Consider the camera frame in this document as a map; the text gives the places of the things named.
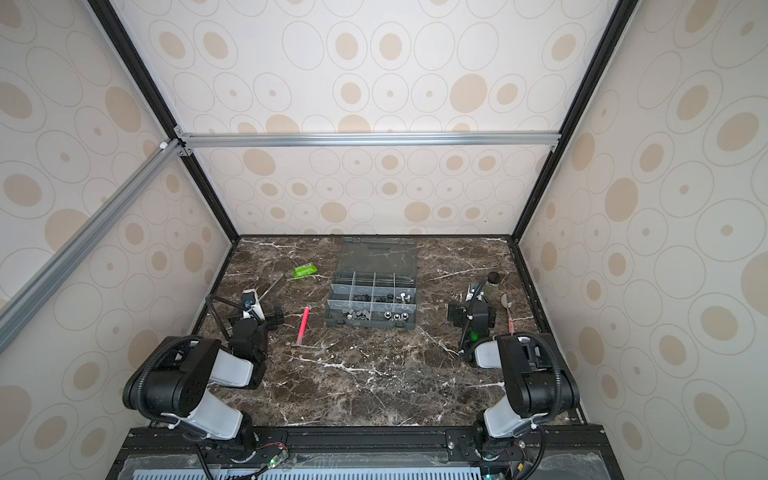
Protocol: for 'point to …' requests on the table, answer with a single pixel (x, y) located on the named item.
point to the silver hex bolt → (403, 296)
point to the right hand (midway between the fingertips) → (473, 300)
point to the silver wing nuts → (359, 315)
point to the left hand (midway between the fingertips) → (265, 294)
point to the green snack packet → (305, 270)
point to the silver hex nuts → (397, 316)
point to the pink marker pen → (305, 323)
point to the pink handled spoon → (507, 301)
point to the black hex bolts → (362, 297)
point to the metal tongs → (271, 287)
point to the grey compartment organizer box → (374, 283)
